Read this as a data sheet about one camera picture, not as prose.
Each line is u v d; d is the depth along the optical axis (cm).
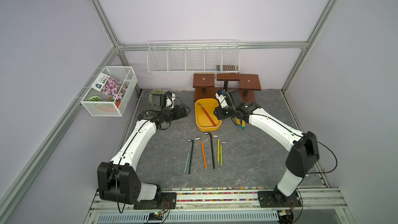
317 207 73
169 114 69
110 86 75
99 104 72
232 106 64
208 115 104
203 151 89
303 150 44
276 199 65
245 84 102
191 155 89
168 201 73
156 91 101
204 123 103
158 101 62
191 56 99
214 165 85
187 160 86
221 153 89
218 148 91
